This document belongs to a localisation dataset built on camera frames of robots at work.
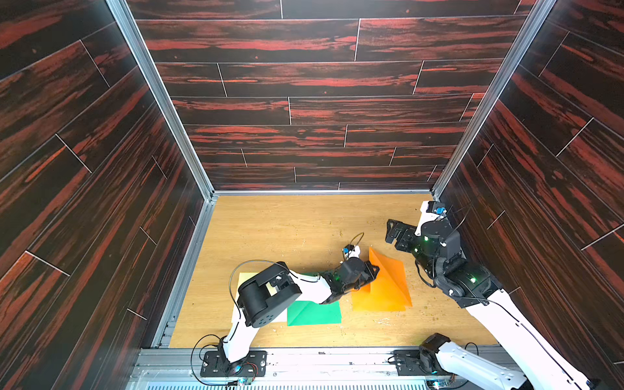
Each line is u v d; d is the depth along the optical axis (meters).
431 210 0.56
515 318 0.41
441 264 0.47
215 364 0.72
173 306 0.89
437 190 1.20
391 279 0.88
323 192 1.23
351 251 0.83
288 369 0.74
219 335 0.66
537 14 0.67
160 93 0.83
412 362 0.73
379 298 0.87
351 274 0.68
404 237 0.59
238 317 0.53
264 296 0.51
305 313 0.85
